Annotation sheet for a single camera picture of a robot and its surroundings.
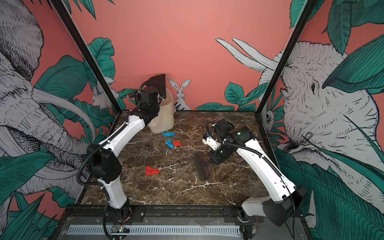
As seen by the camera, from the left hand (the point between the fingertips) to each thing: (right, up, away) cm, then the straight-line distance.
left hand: (131, 89), depth 76 cm
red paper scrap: (+20, -31, +26) cm, 45 cm away
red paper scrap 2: (+6, -46, +13) cm, 48 cm away
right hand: (+41, -34, -7) cm, 54 cm away
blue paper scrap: (+13, -25, +31) cm, 42 cm away
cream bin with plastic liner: (+13, -16, +19) cm, 28 cm away
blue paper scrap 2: (+15, -31, +25) cm, 42 cm away
